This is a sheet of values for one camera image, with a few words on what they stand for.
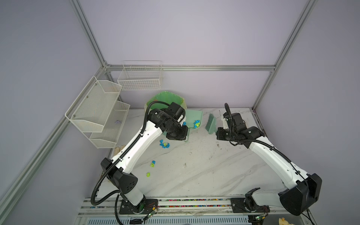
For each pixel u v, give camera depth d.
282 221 0.66
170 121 0.49
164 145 0.98
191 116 0.77
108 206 0.75
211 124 0.88
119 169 0.41
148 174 0.84
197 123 0.76
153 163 0.88
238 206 0.73
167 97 0.98
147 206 0.73
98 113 0.78
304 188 0.40
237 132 0.57
